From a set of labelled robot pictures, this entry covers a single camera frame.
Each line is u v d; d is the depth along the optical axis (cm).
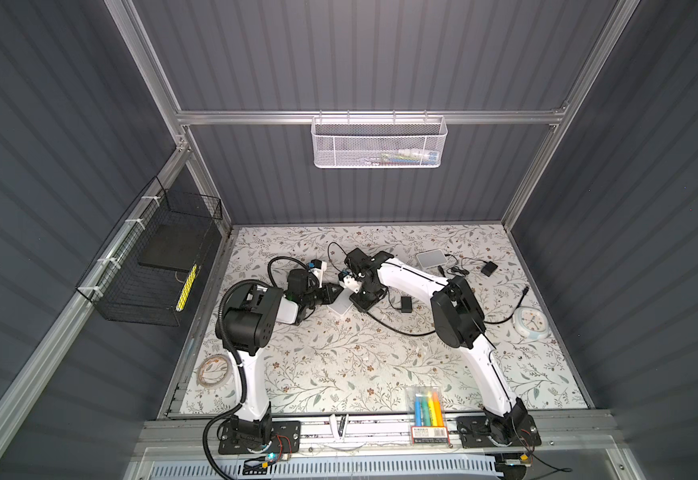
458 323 59
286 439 72
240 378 57
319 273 94
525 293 100
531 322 91
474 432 73
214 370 84
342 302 96
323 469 77
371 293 84
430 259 109
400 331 92
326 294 91
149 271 72
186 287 70
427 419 75
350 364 85
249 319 55
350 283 91
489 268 106
